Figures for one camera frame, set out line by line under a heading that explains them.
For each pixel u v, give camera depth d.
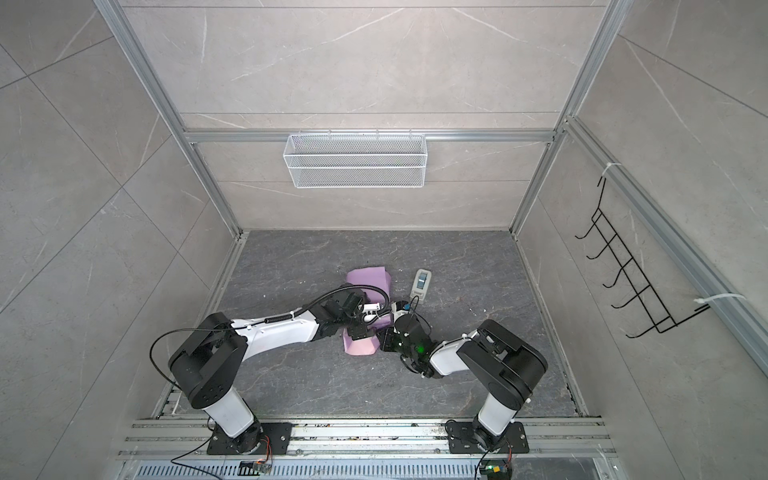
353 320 0.76
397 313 0.83
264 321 0.53
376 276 0.99
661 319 0.59
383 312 0.76
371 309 0.77
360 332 0.80
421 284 1.00
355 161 1.00
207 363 0.46
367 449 0.73
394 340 0.81
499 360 0.51
